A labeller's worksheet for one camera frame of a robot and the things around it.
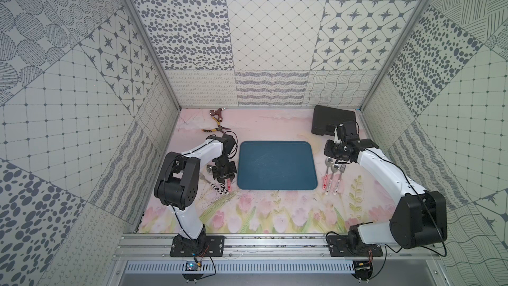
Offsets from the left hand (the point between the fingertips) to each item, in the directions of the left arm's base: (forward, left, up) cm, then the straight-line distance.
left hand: (230, 178), depth 90 cm
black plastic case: (+36, -51, +2) cm, 62 cm away
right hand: (+8, -45, +10) cm, 47 cm away
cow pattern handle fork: (-4, +8, -1) cm, 9 cm away
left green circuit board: (-33, +10, -4) cm, 35 cm away
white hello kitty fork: (+8, -54, -2) cm, 55 cm away
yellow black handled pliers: (+31, +10, -1) cm, 32 cm away
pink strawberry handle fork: (-3, +1, -2) cm, 3 cm away
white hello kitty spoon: (+6, -50, -1) cm, 50 cm away
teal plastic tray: (+8, -21, -2) cm, 23 cm away
